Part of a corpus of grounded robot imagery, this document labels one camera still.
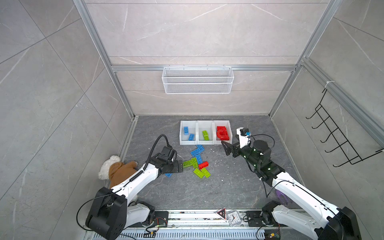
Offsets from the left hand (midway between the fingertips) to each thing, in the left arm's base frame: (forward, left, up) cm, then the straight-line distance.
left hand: (175, 163), depth 87 cm
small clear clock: (-29, -30, -4) cm, 42 cm away
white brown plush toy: (-4, +32, +2) cm, 33 cm away
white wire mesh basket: (+49, -16, +24) cm, 57 cm away
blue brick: (+22, -10, -4) cm, 24 cm away
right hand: (+5, -30, +18) cm, 35 cm away
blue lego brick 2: (+5, -15, -6) cm, 17 cm away
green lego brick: (+24, -21, -5) cm, 32 cm away
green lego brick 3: (-4, -18, -5) cm, 19 cm away
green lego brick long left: (+3, -11, -5) cm, 12 cm away
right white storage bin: (+31, -33, 0) cm, 45 cm away
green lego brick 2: (-5, -14, -5) cm, 16 cm away
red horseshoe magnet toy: (+23, -32, -2) cm, 39 cm away
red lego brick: (+1, -17, -5) cm, 18 cm away
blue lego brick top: (+13, -17, -4) cm, 21 cm away
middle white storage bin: (+32, -21, -4) cm, 38 cm away
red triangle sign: (-26, -25, -5) cm, 37 cm away
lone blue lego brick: (-5, +4, -5) cm, 8 cm away
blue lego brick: (+27, -7, -3) cm, 28 cm away
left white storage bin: (+22, -5, -6) cm, 23 cm away
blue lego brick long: (+10, -13, -5) cm, 17 cm away
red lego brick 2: (+27, -33, -3) cm, 43 cm away
